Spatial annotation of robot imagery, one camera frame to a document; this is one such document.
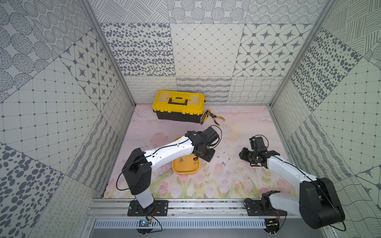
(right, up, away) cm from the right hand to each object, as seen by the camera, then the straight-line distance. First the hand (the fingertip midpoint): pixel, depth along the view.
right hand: (243, 156), depth 89 cm
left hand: (-21, +4, -10) cm, 24 cm away
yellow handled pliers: (-20, +26, +23) cm, 40 cm away
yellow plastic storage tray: (-34, -5, -1) cm, 35 cm away
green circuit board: (-54, -28, -18) cm, 64 cm away
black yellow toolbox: (-41, +32, +11) cm, 53 cm away
